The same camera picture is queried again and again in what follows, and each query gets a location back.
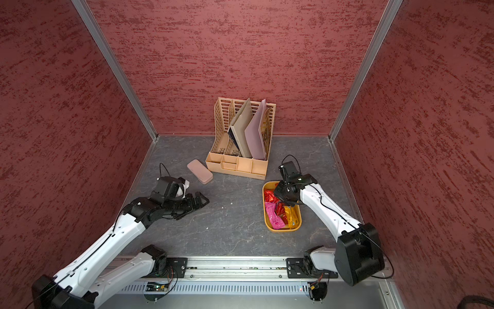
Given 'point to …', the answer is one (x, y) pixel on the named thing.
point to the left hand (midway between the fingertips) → (200, 209)
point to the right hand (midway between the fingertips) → (277, 199)
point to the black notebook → (231, 134)
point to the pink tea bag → (276, 222)
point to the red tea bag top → (269, 196)
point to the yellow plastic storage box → (272, 185)
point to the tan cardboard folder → (238, 125)
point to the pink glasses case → (200, 171)
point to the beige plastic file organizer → (223, 154)
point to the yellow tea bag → (293, 216)
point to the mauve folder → (253, 133)
